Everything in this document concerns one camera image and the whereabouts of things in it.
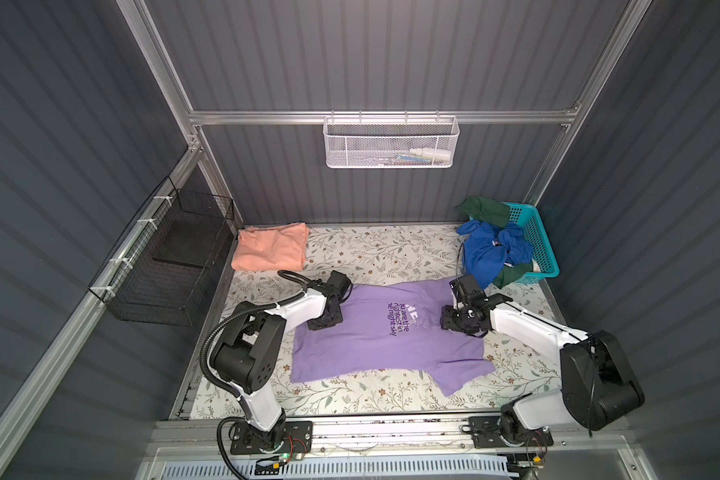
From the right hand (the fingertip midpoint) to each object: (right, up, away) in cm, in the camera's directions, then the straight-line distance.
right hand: (451, 322), depth 90 cm
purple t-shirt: (-18, -4, +1) cm, 19 cm away
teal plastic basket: (+35, +22, +12) cm, 43 cm away
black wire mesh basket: (-77, +19, -17) cm, 81 cm away
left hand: (-39, 0, +4) cm, 39 cm away
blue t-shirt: (+15, +23, +9) cm, 29 cm away
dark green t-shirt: (+21, +38, +25) cm, 50 cm away
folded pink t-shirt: (-62, +23, +21) cm, 69 cm away
